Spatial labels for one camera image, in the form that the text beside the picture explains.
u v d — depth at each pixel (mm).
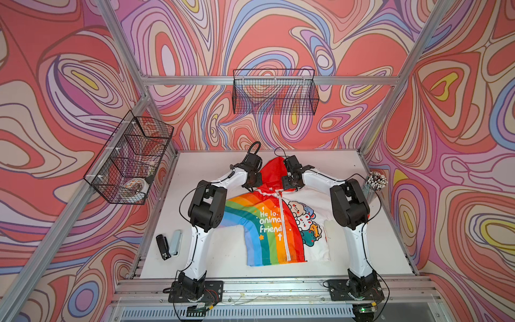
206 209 573
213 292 729
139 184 719
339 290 734
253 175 777
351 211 576
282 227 888
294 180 783
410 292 739
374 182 841
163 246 814
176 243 823
